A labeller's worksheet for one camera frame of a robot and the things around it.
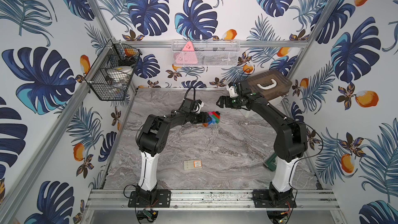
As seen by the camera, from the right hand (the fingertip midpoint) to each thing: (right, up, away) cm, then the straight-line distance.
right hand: (223, 102), depth 93 cm
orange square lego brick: (-11, -14, +6) cm, 18 cm away
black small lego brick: (-2, -7, +11) cm, 13 cm away
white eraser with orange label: (-19, -34, -9) cm, 40 cm away
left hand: (-9, -9, +4) cm, 14 cm away
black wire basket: (-62, +14, -12) cm, 64 cm away
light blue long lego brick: (-5, -11, +7) cm, 14 cm away
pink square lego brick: (-8, -7, +11) cm, 15 cm away
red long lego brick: (-3, -8, +10) cm, 13 cm away
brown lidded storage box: (+29, +11, +2) cm, 31 cm away
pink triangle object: (-21, +28, -4) cm, 35 cm away
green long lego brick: (-3, -11, +8) cm, 14 cm away
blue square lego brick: (-8, -13, +6) cm, 16 cm away
